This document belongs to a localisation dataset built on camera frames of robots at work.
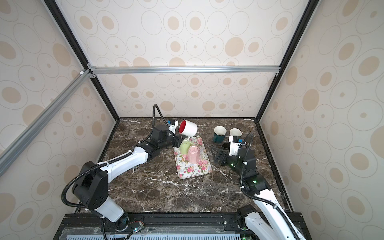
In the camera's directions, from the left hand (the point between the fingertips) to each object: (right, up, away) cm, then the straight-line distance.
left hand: (187, 135), depth 83 cm
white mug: (0, +3, -3) cm, 4 cm away
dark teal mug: (+21, +1, +17) cm, 27 cm away
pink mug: (+3, -12, +6) cm, 13 cm away
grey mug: (+31, +2, +18) cm, 36 cm away
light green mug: (-3, -7, +7) cm, 11 cm away
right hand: (+18, -6, -10) cm, 21 cm away
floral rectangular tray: (-2, -22, +9) cm, 24 cm away
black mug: (+24, -7, +12) cm, 27 cm away
